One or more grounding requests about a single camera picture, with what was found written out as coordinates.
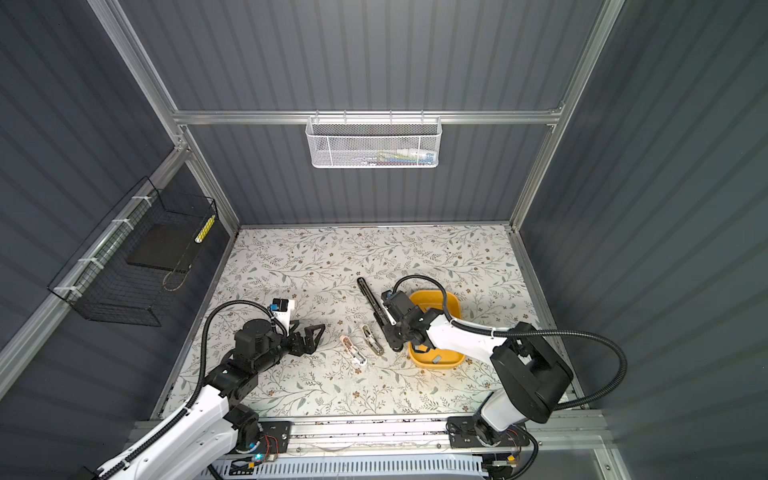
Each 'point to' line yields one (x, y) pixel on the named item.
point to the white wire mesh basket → (373, 142)
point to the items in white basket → (397, 157)
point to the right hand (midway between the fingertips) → (394, 331)
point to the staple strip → (437, 359)
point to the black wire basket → (126, 271)
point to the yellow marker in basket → (205, 229)
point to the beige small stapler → (372, 340)
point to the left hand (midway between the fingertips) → (311, 324)
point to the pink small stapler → (354, 353)
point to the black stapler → (381, 313)
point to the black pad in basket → (168, 246)
